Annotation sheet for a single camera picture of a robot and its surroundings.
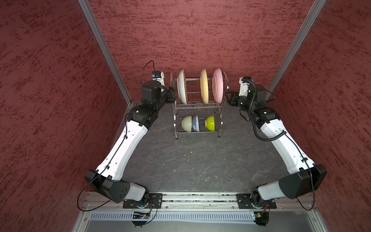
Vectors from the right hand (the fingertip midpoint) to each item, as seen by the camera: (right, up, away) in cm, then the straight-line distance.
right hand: (226, 96), depth 75 cm
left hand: (-29, +2, -5) cm, 30 cm away
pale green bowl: (-21, -16, +15) cm, 30 cm away
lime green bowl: (-6, -15, +18) cm, 25 cm away
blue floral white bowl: (-16, -16, +15) cm, 27 cm away
